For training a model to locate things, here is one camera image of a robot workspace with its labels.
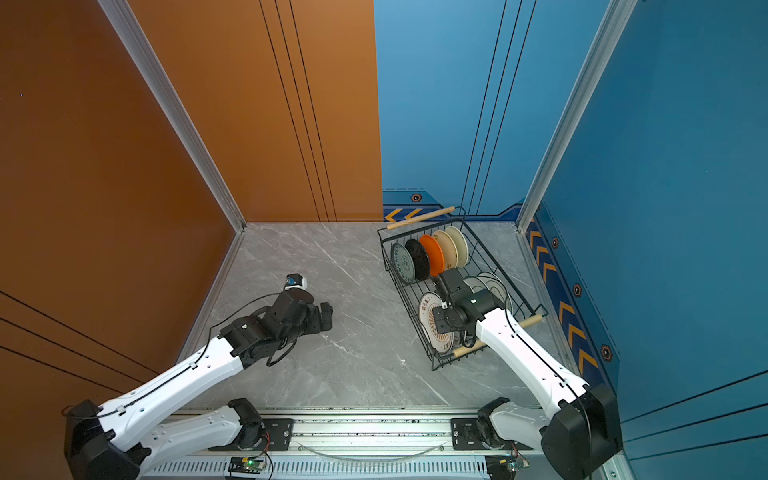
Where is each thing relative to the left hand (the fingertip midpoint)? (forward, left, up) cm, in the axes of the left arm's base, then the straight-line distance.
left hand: (321, 309), depth 79 cm
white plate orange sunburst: (-5, -33, -9) cm, 35 cm away
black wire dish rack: (+22, -47, -5) cm, 52 cm away
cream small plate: (+25, -41, -2) cm, 48 cm away
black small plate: (+21, -28, -4) cm, 35 cm away
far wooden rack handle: (+32, -28, +4) cm, 43 cm away
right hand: (0, -33, -3) cm, 33 cm away
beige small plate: (+25, -37, -4) cm, 45 cm away
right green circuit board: (-32, -46, -16) cm, 58 cm away
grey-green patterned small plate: (+23, -22, -8) cm, 33 cm away
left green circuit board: (-33, +16, -17) cm, 40 cm away
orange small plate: (+22, -33, -5) cm, 40 cm away
